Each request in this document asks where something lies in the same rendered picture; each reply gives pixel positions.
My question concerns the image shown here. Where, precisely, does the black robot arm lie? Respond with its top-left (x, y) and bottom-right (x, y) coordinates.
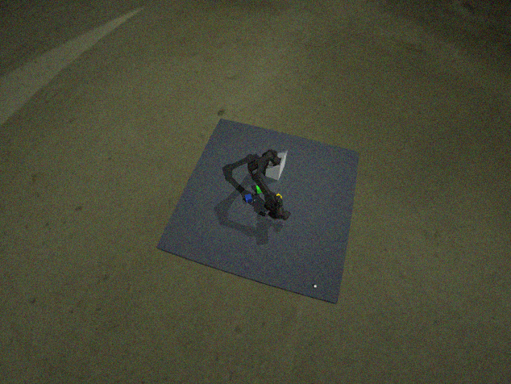
top-left (247, 149), bottom-right (285, 219)

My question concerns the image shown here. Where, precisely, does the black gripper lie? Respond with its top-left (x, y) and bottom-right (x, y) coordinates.
top-left (264, 203), bottom-right (291, 220)

